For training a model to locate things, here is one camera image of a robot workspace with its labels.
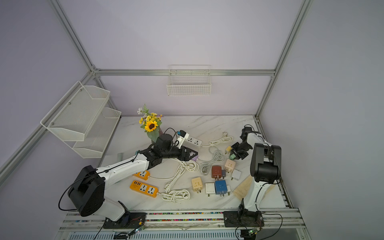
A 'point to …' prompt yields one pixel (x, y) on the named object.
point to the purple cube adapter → (223, 173)
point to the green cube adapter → (232, 156)
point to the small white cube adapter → (236, 174)
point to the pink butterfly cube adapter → (229, 165)
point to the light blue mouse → (120, 157)
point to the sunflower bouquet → (151, 123)
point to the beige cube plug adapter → (197, 184)
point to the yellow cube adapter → (229, 148)
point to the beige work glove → (242, 190)
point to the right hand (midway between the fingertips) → (232, 156)
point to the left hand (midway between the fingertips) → (193, 153)
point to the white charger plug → (210, 188)
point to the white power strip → (192, 141)
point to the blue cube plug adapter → (220, 187)
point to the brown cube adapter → (216, 172)
